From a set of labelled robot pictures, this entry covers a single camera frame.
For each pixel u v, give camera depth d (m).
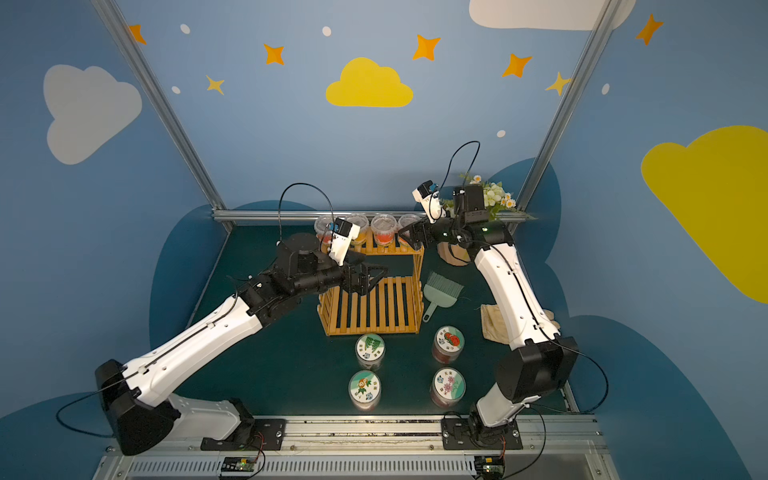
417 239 0.68
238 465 0.72
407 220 0.77
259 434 0.73
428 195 0.65
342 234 0.58
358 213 1.57
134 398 0.39
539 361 0.42
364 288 0.59
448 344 0.82
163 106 0.85
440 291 1.02
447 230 0.64
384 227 0.75
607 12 0.69
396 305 0.98
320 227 0.75
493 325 0.94
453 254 0.67
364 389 0.75
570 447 0.74
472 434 0.67
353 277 0.58
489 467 0.73
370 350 0.80
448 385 0.75
